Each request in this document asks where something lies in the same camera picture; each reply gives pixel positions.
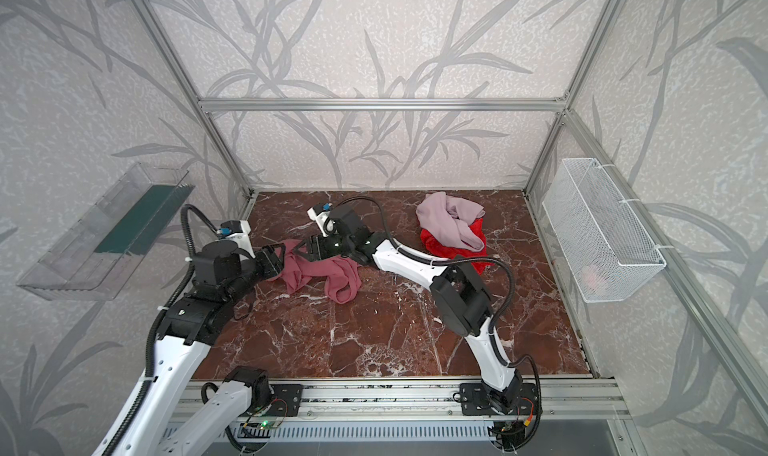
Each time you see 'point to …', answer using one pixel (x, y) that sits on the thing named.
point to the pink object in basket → (591, 278)
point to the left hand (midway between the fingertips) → (283, 239)
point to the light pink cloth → (449, 219)
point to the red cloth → (436, 248)
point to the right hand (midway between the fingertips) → (302, 239)
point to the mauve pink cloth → (340, 278)
